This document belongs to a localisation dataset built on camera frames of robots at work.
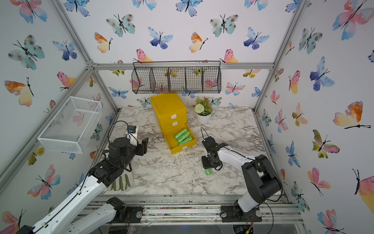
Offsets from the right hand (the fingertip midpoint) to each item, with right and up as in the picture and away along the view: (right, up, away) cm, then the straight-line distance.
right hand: (207, 164), depth 89 cm
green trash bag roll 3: (-14, +13, +10) cm, 21 cm away
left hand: (-35, +18, -14) cm, 41 cm away
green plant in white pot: (-1, +34, +11) cm, 35 cm away
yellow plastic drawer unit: (-23, +32, +2) cm, 39 cm away
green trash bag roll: (-19, +17, +13) cm, 28 cm away
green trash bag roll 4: (0, -4, -2) cm, 5 cm away
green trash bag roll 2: (-15, +15, +12) cm, 25 cm away
